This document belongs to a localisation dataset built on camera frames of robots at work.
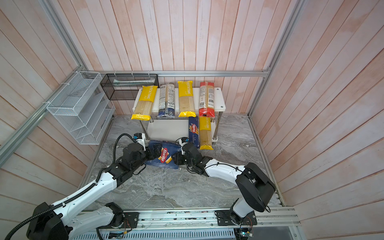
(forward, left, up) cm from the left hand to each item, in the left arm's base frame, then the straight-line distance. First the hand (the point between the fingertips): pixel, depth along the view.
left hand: (157, 149), depth 80 cm
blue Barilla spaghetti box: (+19, -21, -8) cm, 29 cm away
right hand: (0, -8, -7) cm, 11 cm away
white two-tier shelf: (+23, -9, -11) cm, 27 cm away
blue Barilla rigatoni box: (-3, -4, -6) cm, 8 cm away
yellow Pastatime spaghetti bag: (+20, -28, -8) cm, 36 cm away
